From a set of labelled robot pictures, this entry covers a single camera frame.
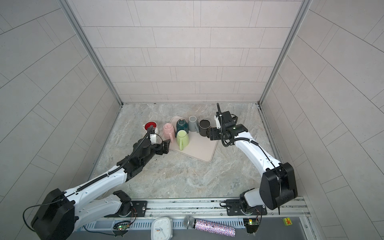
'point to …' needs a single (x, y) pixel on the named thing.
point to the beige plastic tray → (198, 147)
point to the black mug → (204, 124)
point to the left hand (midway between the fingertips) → (167, 137)
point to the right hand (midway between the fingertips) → (213, 133)
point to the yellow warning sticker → (287, 221)
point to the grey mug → (192, 125)
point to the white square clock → (162, 228)
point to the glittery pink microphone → (190, 223)
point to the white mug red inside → (149, 123)
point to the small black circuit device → (252, 224)
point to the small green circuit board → (123, 227)
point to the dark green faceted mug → (182, 124)
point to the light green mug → (182, 139)
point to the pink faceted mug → (168, 131)
